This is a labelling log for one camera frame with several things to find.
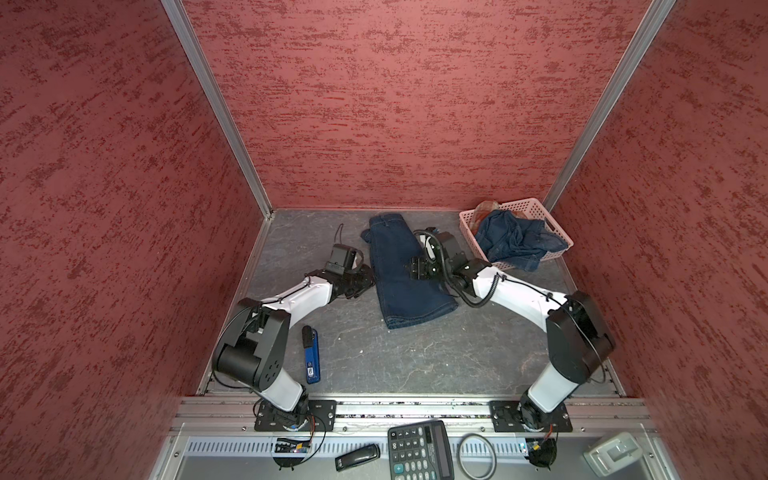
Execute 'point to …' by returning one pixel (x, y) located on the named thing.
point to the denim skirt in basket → (515, 241)
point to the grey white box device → (613, 452)
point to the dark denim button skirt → (404, 301)
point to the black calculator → (420, 451)
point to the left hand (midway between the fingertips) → (376, 285)
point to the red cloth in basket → (483, 209)
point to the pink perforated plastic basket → (530, 207)
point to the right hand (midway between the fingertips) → (411, 270)
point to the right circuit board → (541, 451)
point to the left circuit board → (299, 447)
